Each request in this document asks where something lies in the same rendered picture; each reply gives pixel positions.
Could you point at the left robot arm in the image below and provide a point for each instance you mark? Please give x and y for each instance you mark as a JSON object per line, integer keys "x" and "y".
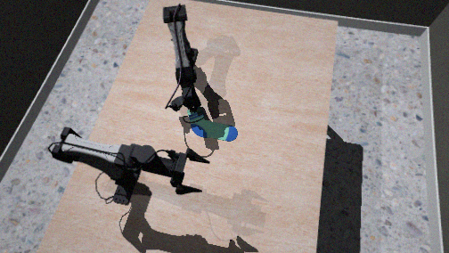
{"x": 184, "y": 57}

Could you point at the mint green sock with blue toe and heel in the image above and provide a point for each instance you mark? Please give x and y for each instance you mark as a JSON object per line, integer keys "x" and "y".
{"x": 208, "y": 129}

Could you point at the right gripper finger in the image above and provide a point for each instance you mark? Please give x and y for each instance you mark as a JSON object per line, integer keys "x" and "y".
{"x": 193, "y": 156}
{"x": 183, "y": 189}

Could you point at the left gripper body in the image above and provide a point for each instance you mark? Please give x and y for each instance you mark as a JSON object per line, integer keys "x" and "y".
{"x": 178, "y": 101}

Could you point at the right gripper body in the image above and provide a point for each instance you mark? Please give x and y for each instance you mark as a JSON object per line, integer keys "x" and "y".
{"x": 168, "y": 166}

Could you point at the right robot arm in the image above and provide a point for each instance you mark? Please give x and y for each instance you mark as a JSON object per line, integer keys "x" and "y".
{"x": 98, "y": 155}

